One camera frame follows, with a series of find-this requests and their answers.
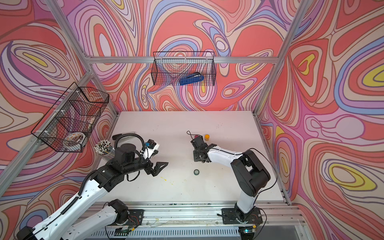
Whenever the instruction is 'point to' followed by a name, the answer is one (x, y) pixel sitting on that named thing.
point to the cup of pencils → (105, 148)
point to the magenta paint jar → (196, 136)
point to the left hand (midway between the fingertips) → (163, 158)
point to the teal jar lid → (196, 172)
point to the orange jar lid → (207, 136)
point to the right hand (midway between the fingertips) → (201, 159)
